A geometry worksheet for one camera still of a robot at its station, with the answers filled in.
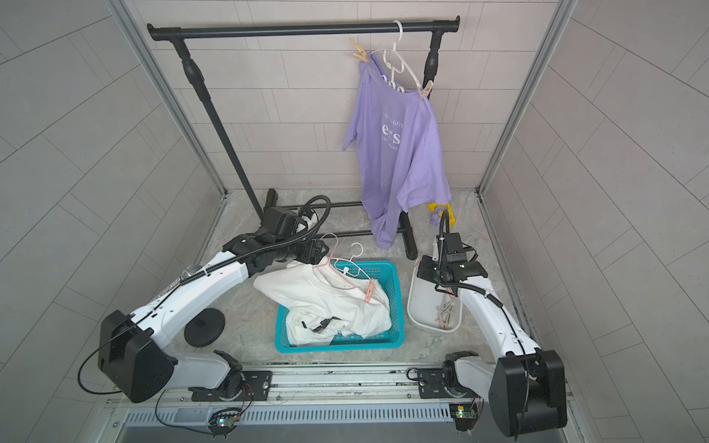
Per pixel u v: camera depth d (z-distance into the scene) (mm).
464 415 682
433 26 588
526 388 377
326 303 757
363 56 722
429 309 842
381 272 854
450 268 618
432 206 1094
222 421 642
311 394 708
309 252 678
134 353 378
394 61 611
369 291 788
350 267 824
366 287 820
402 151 709
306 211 687
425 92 588
